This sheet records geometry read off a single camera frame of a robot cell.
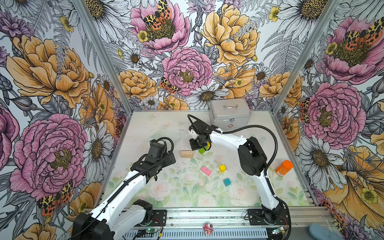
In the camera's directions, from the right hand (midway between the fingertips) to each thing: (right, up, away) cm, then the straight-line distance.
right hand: (193, 150), depth 95 cm
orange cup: (+49, -7, -13) cm, 51 cm away
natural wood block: (-4, -2, 0) cm, 5 cm away
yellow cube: (+17, -9, -5) cm, 20 cm away
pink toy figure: (+7, -30, -28) cm, 42 cm away
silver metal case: (+24, +23, +7) cm, 34 cm away
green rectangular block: (+6, 0, +3) cm, 7 cm away
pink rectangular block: (+7, -11, -6) cm, 14 cm away
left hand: (-15, -4, -12) cm, 20 cm away
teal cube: (+19, -16, -10) cm, 27 cm away
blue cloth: (+57, -32, -27) cm, 71 cm away
